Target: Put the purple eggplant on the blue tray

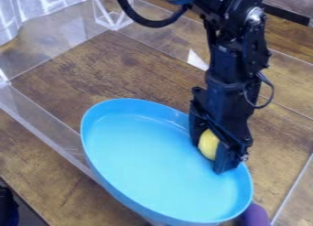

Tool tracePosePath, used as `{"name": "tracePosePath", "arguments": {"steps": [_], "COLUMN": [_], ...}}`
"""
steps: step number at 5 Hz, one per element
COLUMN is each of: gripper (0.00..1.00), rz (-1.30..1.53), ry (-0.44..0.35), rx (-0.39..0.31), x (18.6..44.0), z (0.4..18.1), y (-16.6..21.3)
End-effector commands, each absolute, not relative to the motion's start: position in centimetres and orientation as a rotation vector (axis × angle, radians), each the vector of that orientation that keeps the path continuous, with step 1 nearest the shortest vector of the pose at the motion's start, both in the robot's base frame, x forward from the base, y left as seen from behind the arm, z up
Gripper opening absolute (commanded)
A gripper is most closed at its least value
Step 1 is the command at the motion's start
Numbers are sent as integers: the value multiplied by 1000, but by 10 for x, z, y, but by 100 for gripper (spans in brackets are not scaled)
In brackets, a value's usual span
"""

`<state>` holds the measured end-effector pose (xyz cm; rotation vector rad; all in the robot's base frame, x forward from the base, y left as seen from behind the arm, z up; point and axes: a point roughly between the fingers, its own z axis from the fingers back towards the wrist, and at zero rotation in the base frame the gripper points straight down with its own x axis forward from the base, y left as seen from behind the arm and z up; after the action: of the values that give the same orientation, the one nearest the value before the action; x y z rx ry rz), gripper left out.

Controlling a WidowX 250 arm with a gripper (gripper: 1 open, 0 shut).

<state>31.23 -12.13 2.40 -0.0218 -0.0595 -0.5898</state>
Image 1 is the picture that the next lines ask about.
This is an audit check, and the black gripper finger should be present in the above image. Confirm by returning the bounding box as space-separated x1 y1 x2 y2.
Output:
212 142 248 174
188 112 205 145

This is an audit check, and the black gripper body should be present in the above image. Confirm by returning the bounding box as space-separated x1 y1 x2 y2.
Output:
187 72 254 153

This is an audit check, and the yellow lemon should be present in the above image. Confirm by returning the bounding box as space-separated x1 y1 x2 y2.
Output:
197 129 220 160

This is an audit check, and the blue plastic tray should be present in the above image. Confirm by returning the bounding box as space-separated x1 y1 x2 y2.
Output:
80 99 252 226

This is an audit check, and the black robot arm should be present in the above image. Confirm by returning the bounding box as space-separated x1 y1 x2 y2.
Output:
167 0 271 174

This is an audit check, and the purple eggplant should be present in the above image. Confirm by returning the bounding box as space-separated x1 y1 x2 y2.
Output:
240 203 271 226

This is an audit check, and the dark object at corner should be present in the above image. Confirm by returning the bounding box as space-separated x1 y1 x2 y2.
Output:
0 186 19 226

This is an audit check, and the white patterned curtain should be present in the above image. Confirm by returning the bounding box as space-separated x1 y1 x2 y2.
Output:
0 0 86 46

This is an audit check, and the black cable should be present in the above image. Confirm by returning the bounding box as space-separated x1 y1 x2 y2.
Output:
112 0 189 29

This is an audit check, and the clear acrylic bracket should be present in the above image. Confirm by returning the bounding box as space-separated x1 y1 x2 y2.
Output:
92 0 133 31

